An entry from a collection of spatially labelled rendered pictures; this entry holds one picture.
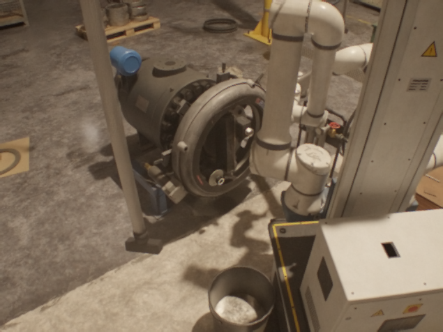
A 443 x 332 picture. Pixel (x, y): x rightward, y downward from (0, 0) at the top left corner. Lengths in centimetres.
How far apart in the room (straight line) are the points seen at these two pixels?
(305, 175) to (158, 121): 102
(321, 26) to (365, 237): 76
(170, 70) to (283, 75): 103
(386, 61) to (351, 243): 62
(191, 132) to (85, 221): 116
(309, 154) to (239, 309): 89
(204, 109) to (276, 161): 53
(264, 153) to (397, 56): 64
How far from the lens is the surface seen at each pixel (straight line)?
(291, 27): 130
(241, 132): 191
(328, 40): 132
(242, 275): 179
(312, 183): 147
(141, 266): 222
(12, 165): 335
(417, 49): 118
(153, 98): 217
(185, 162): 183
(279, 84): 134
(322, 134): 257
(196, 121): 176
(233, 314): 187
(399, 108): 126
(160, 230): 238
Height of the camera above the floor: 180
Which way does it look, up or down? 40 degrees down
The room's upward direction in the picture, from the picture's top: straight up
